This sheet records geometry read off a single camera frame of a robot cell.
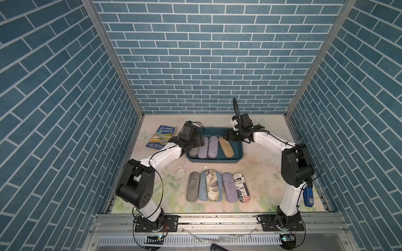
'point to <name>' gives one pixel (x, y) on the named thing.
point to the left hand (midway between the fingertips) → (202, 140)
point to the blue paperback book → (160, 137)
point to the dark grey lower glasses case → (192, 193)
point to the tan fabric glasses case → (226, 147)
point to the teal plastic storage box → (237, 147)
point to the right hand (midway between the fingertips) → (227, 136)
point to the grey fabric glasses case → (193, 152)
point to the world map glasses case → (213, 189)
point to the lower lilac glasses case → (230, 188)
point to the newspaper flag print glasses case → (242, 189)
